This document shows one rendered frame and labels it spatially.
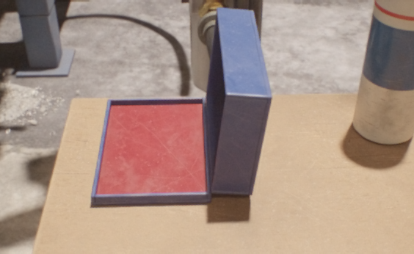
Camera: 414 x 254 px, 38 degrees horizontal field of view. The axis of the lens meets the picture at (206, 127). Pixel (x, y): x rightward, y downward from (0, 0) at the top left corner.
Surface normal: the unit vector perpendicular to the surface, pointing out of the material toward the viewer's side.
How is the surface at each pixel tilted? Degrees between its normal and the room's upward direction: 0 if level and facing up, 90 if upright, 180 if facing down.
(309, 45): 0
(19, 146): 0
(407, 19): 90
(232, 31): 6
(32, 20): 90
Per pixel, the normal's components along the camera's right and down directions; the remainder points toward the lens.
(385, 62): -0.61, 0.47
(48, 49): 0.04, 0.60
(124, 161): 0.00, -0.80
